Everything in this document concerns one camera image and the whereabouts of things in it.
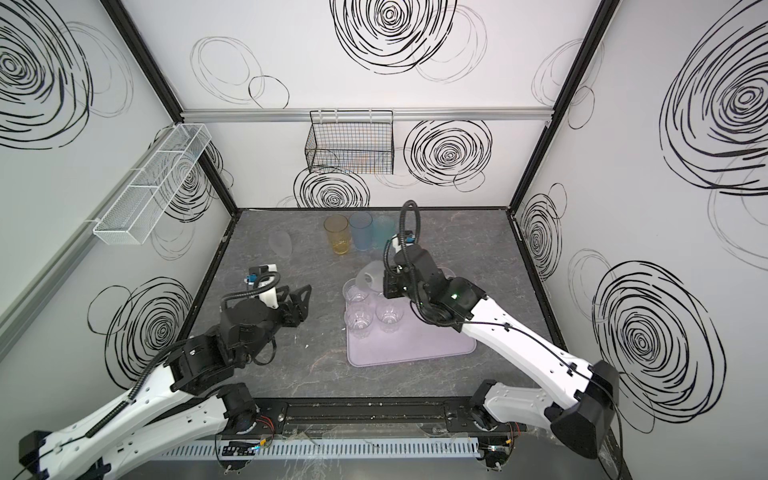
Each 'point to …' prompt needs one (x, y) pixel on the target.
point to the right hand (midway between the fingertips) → (383, 275)
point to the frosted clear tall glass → (372, 276)
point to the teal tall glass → (383, 228)
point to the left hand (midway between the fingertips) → (307, 291)
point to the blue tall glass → (361, 223)
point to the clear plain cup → (389, 313)
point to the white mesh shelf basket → (127, 220)
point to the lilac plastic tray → (415, 339)
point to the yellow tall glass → (336, 227)
